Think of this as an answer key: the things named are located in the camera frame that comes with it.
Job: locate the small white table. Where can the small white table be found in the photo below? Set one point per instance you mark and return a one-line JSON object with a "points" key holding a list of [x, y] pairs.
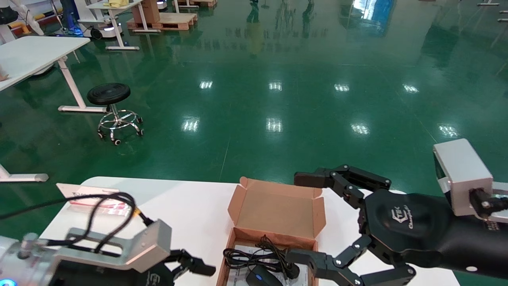
{"points": [[115, 24]]}

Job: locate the yellow cloth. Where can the yellow cloth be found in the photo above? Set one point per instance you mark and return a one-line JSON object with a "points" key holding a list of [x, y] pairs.
{"points": [[116, 3]]}

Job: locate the acrylic sign with pink label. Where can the acrylic sign with pink label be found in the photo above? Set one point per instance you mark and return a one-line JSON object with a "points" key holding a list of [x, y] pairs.
{"points": [[79, 190]]}

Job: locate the large white desk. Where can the large white desk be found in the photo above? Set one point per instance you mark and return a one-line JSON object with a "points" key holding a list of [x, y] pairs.
{"points": [[31, 53]]}

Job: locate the black round rolling stool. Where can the black round rolling stool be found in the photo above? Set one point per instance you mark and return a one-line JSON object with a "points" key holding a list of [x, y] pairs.
{"points": [[109, 93]]}

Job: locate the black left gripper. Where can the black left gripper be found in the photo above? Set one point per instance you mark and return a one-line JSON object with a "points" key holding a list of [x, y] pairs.
{"points": [[103, 276]]}

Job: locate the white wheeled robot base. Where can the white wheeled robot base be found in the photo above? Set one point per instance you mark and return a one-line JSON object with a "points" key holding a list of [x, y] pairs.
{"points": [[105, 31]]}

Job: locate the white table foot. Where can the white table foot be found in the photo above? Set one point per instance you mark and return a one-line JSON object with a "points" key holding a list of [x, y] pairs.
{"points": [[24, 177]]}

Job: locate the open brown cardboard box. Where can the open brown cardboard box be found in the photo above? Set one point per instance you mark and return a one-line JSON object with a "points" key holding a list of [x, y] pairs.
{"points": [[274, 206]]}

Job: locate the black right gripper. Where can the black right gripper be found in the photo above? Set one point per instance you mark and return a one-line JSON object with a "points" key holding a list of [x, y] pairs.
{"points": [[416, 230]]}

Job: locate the white printed instruction sheet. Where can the white printed instruction sheet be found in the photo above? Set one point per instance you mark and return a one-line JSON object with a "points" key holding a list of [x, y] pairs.
{"points": [[242, 274]]}

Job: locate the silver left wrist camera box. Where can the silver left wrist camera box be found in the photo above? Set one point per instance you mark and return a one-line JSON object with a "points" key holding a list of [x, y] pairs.
{"points": [[152, 244]]}

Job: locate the wooden pallet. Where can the wooden pallet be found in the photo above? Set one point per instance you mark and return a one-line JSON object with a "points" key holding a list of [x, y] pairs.
{"points": [[166, 20]]}

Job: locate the brown carton on pallet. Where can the brown carton on pallet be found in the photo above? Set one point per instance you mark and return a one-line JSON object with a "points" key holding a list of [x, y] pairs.
{"points": [[147, 11]]}

